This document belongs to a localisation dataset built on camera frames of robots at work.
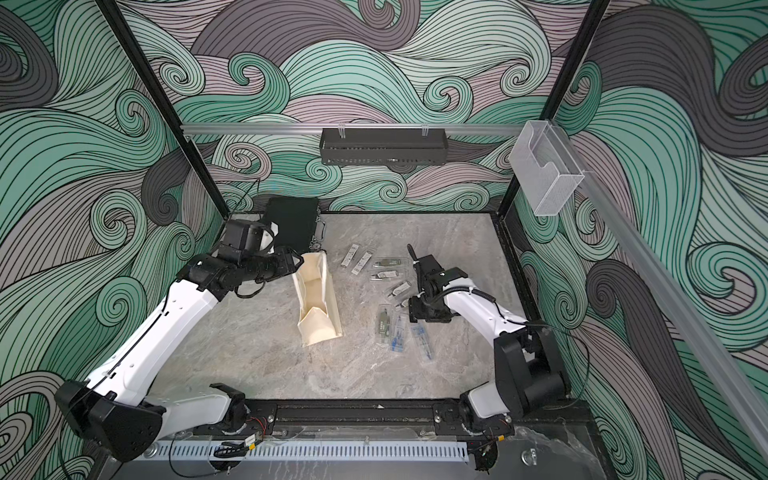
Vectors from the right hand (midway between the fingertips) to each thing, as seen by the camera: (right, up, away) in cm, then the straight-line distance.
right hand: (419, 318), depth 85 cm
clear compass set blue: (-7, -8, 0) cm, 10 cm away
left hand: (-33, +18, -11) cm, 39 cm away
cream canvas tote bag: (-29, +1, -4) cm, 29 cm away
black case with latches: (-44, +29, +32) cm, 62 cm away
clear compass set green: (-10, -3, +3) cm, 11 cm away
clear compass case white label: (-10, +11, +15) cm, 21 cm away
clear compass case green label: (-9, +15, +19) cm, 25 cm away
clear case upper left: (-22, +17, +19) cm, 34 cm away
